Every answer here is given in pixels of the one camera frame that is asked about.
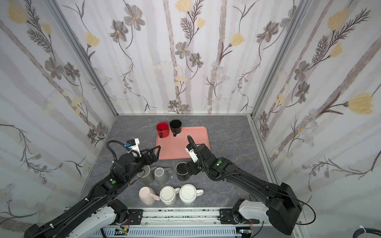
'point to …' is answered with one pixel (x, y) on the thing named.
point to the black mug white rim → (182, 173)
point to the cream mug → (167, 195)
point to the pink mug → (147, 195)
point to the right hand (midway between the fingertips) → (187, 159)
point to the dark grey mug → (146, 175)
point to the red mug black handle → (163, 130)
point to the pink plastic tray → (173, 148)
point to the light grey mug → (160, 175)
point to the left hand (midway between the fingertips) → (153, 145)
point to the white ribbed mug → (188, 193)
